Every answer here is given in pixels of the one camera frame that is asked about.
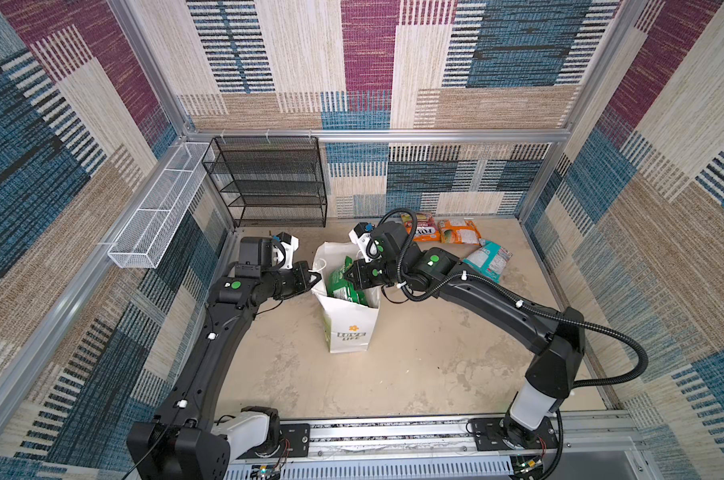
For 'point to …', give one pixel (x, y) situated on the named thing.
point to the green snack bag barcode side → (340, 286)
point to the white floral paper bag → (350, 326)
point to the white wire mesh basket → (161, 206)
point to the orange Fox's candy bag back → (426, 229)
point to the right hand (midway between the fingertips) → (346, 281)
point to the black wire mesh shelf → (269, 181)
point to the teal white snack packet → (489, 260)
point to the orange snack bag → (458, 231)
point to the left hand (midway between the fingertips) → (321, 272)
